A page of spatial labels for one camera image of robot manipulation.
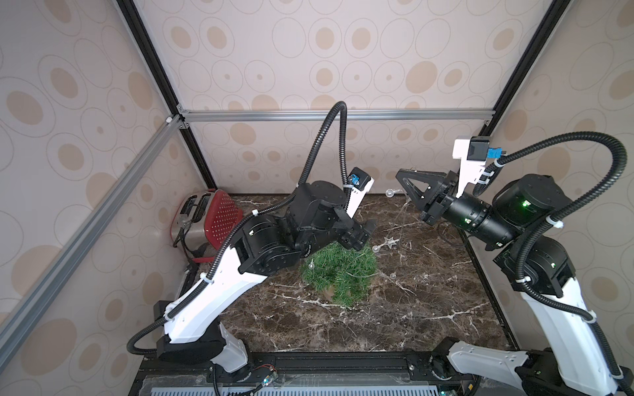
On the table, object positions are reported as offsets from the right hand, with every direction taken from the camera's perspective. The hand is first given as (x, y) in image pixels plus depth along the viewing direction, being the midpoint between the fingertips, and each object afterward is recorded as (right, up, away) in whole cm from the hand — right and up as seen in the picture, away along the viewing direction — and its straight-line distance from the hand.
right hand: (408, 173), depth 45 cm
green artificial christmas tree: (-9, -24, +21) cm, 33 cm away
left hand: (-5, -7, +7) cm, 11 cm away
